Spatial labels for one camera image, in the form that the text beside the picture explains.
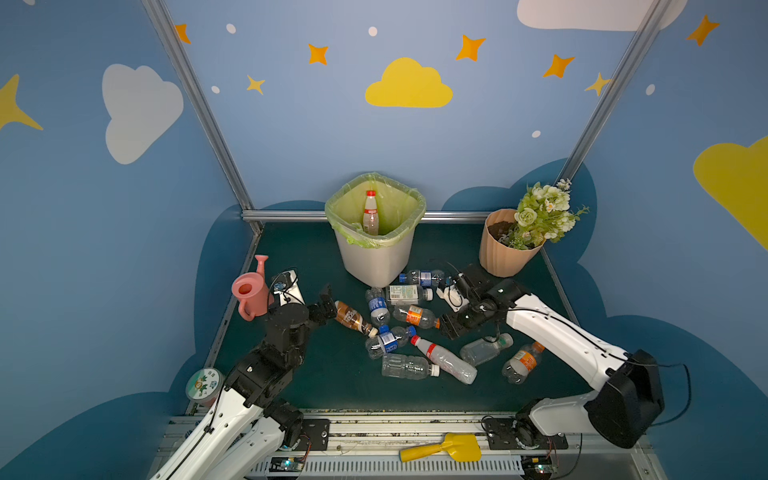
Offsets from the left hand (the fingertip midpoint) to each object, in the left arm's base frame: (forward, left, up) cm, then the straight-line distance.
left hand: (317, 289), depth 71 cm
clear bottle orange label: (+5, -27, -21) cm, 34 cm away
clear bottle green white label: (+13, -23, -23) cm, 35 cm away
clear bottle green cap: (-5, -44, -23) cm, 50 cm away
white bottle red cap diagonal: (-9, -34, -22) cm, 42 cm away
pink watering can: (+8, +23, -14) cm, 28 cm away
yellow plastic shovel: (-29, -36, -26) cm, 53 cm away
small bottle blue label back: (+20, -30, -22) cm, 42 cm away
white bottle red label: (+34, -11, -7) cm, 37 cm away
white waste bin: (+18, -14, -14) cm, 26 cm away
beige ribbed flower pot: (+24, -54, -16) cm, 61 cm away
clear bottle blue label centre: (-3, -17, -22) cm, 28 cm away
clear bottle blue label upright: (+9, -14, -21) cm, 27 cm away
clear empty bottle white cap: (-11, -23, -21) cm, 33 cm away
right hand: (-1, -35, -14) cm, 38 cm away
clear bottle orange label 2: (-9, -55, -22) cm, 60 cm away
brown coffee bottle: (+4, -7, -22) cm, 23 cm away
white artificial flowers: (+27, -64, 0) cm, 69 cm away
